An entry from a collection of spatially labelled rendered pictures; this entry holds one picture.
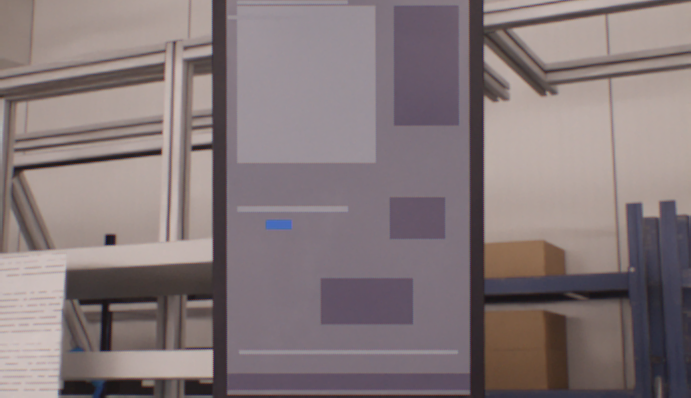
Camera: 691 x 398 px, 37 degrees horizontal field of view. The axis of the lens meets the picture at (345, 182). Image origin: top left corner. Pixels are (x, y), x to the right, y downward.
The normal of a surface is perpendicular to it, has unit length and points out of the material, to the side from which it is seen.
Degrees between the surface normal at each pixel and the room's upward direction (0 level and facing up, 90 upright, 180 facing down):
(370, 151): 101
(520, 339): 90
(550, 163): 90
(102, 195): 90
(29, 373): 90
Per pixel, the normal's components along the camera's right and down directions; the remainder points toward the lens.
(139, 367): -0.44, -0.18
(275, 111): -0.01, 0.00
